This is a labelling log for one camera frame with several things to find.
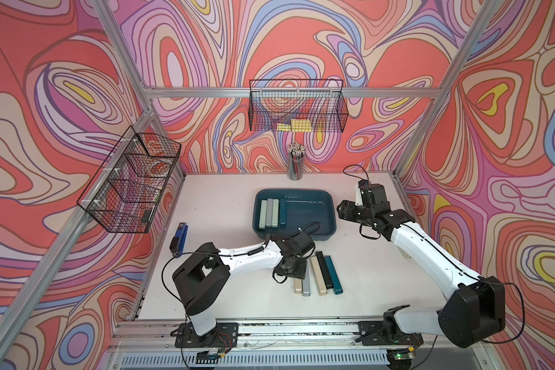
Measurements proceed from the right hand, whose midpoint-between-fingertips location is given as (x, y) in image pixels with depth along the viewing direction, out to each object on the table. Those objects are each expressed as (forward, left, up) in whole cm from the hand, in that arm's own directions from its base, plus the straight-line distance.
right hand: (345, 214), depth 84 cm
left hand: (-17, +17, -14) cm, 28 cm away
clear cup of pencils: (+34, +16, -1) cm, 37 cm away
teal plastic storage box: (+16, +14, -15) cm, 25 cm away
